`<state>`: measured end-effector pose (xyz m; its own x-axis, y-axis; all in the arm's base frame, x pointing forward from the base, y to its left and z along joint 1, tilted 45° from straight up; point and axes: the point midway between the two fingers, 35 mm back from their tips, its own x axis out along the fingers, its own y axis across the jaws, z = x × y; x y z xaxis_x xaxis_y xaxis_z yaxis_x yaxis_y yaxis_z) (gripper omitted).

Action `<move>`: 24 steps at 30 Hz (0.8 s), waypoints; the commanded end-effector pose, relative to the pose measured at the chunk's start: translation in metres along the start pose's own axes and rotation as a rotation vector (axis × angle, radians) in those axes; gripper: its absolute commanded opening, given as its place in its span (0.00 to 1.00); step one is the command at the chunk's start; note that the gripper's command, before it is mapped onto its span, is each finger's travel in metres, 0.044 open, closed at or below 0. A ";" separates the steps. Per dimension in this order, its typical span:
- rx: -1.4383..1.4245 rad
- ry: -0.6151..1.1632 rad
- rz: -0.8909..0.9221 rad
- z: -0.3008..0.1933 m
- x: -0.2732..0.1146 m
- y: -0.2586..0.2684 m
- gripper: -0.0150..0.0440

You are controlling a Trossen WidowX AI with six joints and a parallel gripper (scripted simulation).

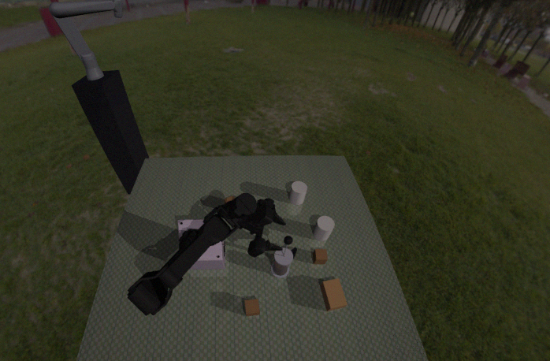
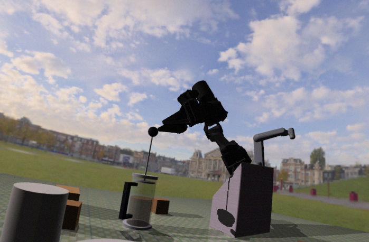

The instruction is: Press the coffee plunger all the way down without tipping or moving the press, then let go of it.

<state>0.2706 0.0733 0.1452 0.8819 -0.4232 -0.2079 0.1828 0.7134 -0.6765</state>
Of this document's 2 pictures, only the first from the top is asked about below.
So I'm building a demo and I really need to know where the glass french press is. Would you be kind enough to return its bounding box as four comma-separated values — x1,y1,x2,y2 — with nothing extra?
271,236,297,278

